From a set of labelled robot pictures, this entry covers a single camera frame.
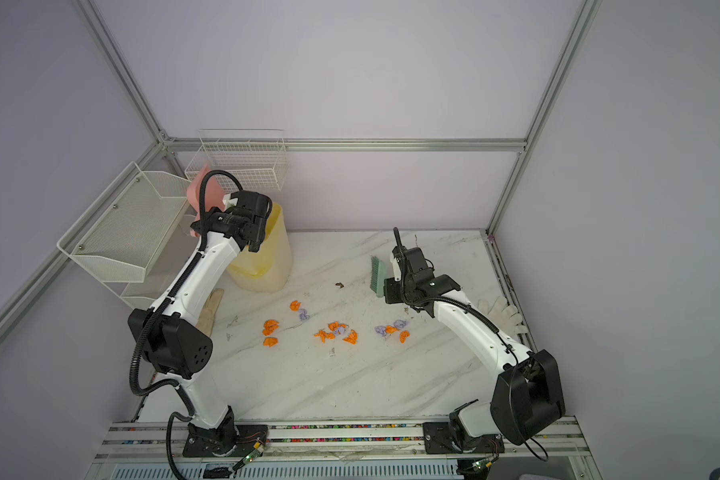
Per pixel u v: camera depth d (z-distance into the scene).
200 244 0.54
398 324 0.94
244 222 0.60
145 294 0.73
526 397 0.41
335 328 0.93
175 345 0.47
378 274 0.91
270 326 0.93
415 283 0.62
